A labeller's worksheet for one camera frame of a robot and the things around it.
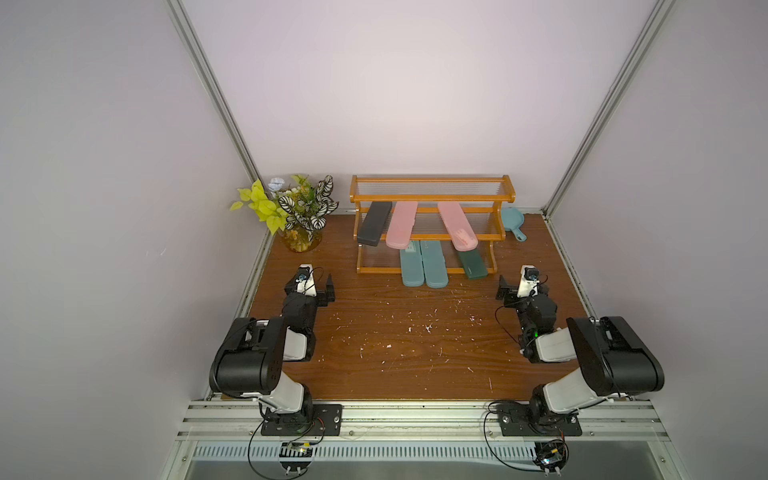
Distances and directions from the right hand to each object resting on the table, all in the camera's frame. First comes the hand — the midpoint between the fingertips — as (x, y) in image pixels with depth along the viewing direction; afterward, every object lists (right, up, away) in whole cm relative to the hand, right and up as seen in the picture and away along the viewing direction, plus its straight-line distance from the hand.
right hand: (522, 273), depth 89 cm
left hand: (-63, 0, +1) cm, 63 cm away
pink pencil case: (-37, +15, +6) cm, 40 cm away
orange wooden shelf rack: (-25, +16, +11) cm, 32 cm away
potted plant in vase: (-69, +18, -1) cm, 71 cm away
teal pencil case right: (-25, +2, +11) cm, 28 cm away
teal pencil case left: (-33, +1, +12) cm, 35 cm away
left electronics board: (-64, -41, -17) cm, 78 cm away
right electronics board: (-1, -42, -19) cm, 46 cm away
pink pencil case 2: (-18, +14, +6) cm, 24 cm away
